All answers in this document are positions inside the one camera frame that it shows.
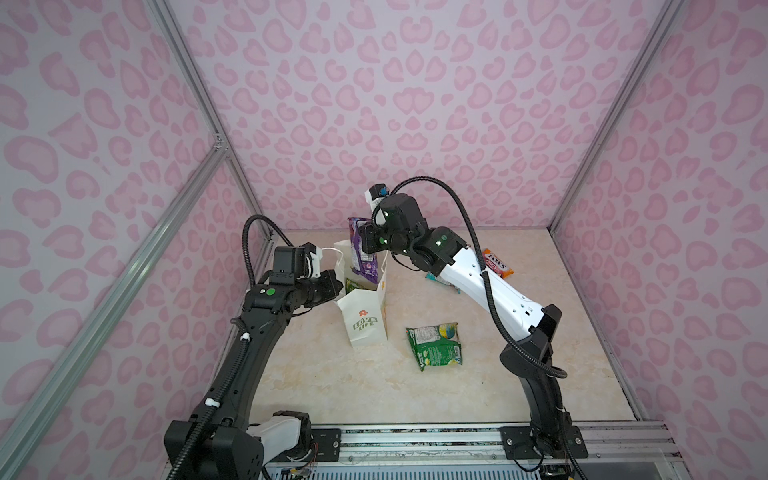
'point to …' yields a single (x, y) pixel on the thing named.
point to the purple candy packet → (364, 263)
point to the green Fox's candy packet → (351, 285)
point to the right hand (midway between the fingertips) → (359, 226)
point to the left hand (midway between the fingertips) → (344, 279)
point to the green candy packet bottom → (436, 345)
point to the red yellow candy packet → (493, 263)
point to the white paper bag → (363, 302)
